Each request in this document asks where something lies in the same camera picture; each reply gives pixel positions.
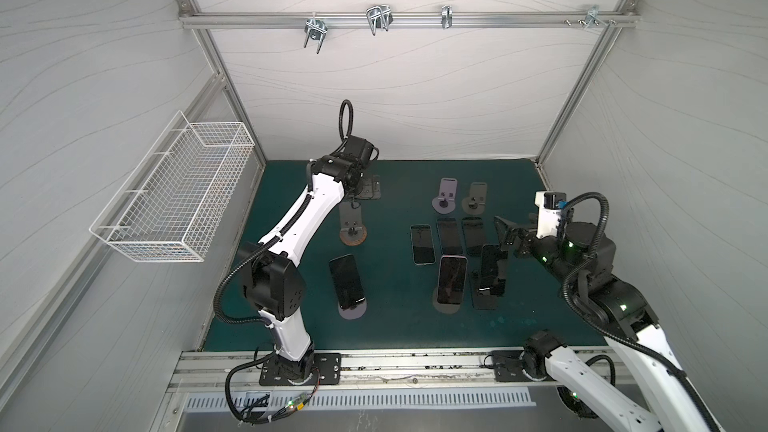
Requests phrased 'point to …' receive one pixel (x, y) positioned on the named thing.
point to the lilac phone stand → (445, 202)
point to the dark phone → (489, 266)
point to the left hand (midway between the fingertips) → (365, 185)
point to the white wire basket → (173, 203)
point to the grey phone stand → (474, 204)
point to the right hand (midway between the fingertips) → (520, 209)
